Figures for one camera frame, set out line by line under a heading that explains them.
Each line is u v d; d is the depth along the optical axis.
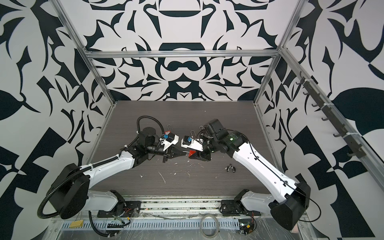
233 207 0.74
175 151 0.69
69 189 0.41
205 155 0.63
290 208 0.37
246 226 0.71
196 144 0.59
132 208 0.73
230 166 0.87
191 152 0.70
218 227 0.70
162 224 0.71
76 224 0.71
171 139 0.63
